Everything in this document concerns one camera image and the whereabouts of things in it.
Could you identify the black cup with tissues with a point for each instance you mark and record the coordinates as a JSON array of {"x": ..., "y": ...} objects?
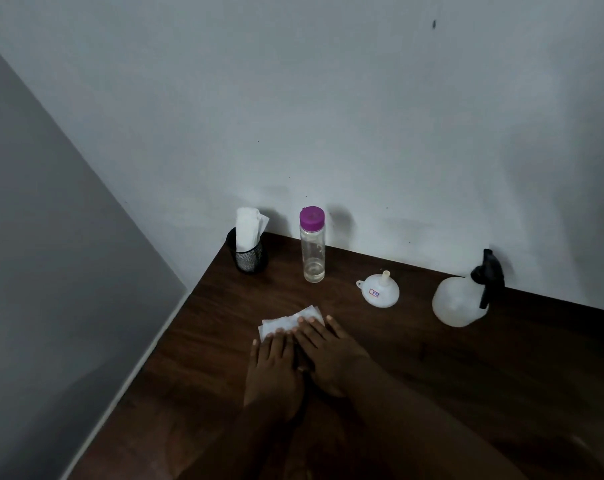
[{"x": 246, "y": 227}]

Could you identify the black spray head with tube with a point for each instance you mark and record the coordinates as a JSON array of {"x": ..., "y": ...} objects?
[{"x": 489, "y": 274}]

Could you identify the white spray bottle body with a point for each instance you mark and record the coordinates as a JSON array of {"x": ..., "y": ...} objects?
[{"x": 454, "y": 302}]

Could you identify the person's left hand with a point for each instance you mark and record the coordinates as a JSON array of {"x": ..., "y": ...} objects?
[{"x": 272, "y": 379}]

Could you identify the clear plastic water bottle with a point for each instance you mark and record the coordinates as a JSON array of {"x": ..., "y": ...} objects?
[{"x": 313, "y": 257}]

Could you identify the person's right forearm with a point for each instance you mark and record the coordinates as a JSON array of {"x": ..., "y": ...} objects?
[{"x": 422, "y": 424}]

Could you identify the white plastic funnel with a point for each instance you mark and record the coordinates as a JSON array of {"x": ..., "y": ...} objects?
[{"x": 381, "y": 294}]

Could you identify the white tissue sheet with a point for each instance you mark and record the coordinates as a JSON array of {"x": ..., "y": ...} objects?
[{"x": 287, "y": 322}]

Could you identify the purple bottle cap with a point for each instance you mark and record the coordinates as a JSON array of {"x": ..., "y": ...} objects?
[{"x": 312, "y": 218}]

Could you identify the black mesh cup holder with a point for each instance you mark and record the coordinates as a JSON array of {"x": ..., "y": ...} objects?
[{"x": 249, "y": 259}]

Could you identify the dark wooden table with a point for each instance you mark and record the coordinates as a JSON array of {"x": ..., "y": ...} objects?
[{"x": 457, "y": 369}]

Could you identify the person's right hand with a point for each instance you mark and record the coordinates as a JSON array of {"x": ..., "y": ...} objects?
[{"x": 332, "y": 359}]

